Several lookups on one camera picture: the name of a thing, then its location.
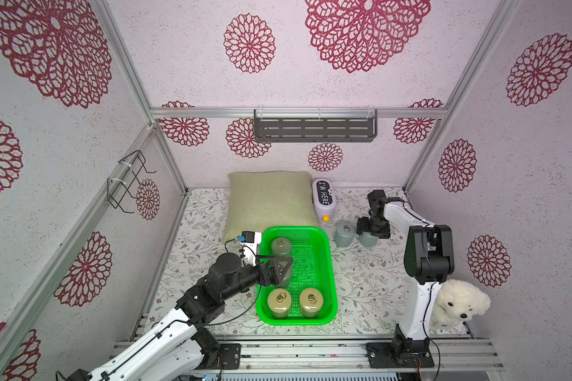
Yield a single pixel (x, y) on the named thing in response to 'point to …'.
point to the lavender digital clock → (324, 196)
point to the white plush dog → (456, 302)
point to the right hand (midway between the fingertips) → (368, 229)
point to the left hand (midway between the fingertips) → (283, 262)
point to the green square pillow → (260, 199)
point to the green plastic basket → (314, 266)
